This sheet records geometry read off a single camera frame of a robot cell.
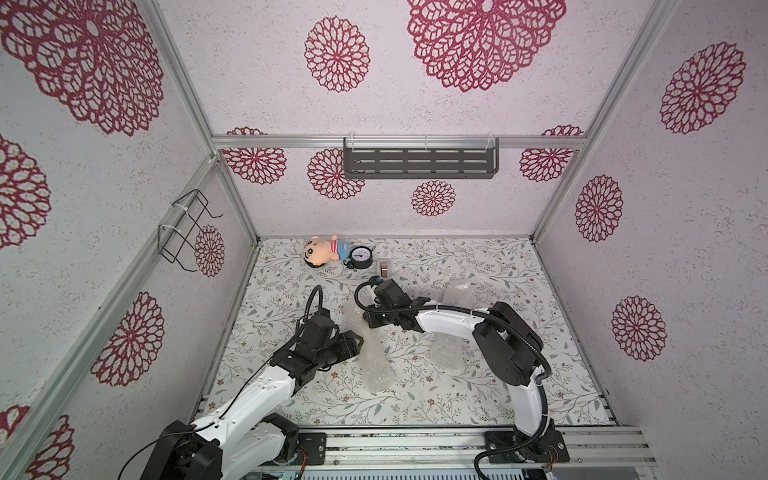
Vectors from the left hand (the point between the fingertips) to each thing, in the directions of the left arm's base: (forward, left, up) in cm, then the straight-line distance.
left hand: (357, 345), depth 84 cm
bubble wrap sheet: (-6, -6, +1) cm, 9 cm away
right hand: (+12, -1, -2) cm, 12 cm away
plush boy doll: (+35, +16, 0) cm, 38 cm away
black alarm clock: (+38, +1, -6) cm, 38 cm away
